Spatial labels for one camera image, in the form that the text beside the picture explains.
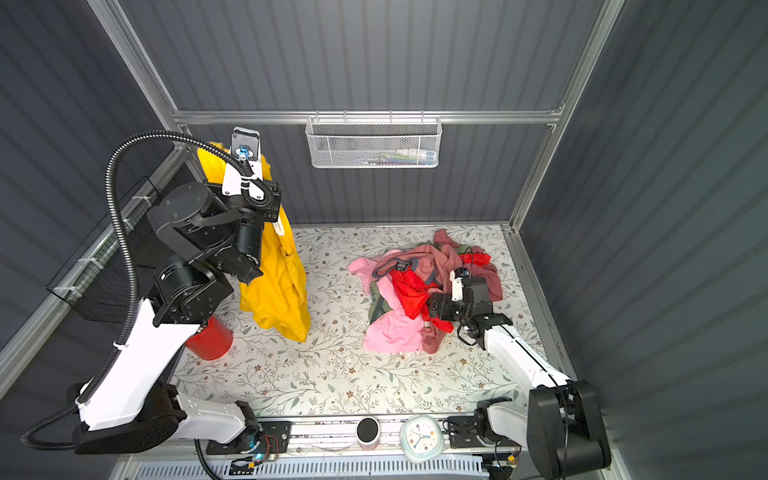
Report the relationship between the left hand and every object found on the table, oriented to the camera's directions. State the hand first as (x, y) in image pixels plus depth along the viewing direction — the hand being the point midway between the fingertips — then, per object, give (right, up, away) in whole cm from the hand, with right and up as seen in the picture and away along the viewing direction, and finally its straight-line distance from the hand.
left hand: (243, 168), depth 48 cm
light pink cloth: (+25, -38, +43) cm, 62 cm away
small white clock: (+31, -58, +23) cm, 70 cm away
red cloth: (+31, -25, +38) cm, 55 cm away
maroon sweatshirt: (+58, -20, +54) cm, 82 cm away
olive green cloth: (+20, -31, +48) cm, 61 cm away
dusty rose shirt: (+38, -17, +43) cm, 60 cm away
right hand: (+40, -29, +39) cm, 63 cm away
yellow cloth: (-2, -24, +19) cm, 30 cm away
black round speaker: (+19, -56, +21) cm, 63 cm away
